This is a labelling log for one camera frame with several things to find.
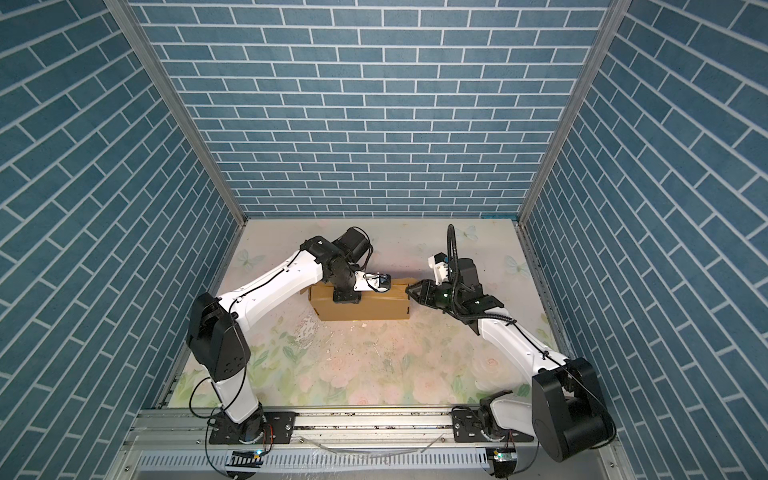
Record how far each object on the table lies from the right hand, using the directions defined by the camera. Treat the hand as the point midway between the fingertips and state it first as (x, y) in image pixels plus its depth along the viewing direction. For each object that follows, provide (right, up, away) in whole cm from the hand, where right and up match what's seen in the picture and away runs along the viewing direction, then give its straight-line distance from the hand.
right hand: (406, 288), depth 82 cm
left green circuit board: (-38, -40, -10) cm, 57 cm away
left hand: (-14, -1, +3) cm, 14 cm away
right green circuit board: (+24, -40, -8) cm, 48 cm away
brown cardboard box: (-4, -5, +2) cm, 7 cm away
